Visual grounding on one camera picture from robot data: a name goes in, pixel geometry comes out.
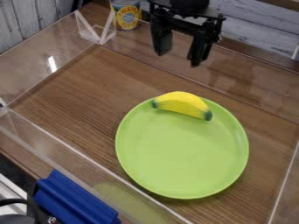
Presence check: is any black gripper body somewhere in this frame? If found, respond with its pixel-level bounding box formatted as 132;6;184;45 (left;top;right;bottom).
147;0;228;45

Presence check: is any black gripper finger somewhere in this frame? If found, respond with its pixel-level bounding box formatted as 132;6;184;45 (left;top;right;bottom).
149;11;173;56
187;31;212;67

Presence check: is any yellow toy banana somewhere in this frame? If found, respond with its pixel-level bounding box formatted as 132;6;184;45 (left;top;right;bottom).
152;91;212;121

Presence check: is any green round plate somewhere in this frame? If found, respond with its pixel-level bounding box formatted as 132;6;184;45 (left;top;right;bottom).
115;100;249;200

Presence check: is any yellow blue labelled can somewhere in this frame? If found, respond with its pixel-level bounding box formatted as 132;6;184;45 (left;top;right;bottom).
111;0;141;31

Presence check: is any blue plastic clamp block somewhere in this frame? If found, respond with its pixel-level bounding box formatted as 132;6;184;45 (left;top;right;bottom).
33;170;121;224

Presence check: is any clear acrylic enclosure wall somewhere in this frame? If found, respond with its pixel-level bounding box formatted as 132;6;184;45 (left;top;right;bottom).
0;7;299;224

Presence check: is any black cable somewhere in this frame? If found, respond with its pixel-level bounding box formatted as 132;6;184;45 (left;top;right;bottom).
0;198;44;224

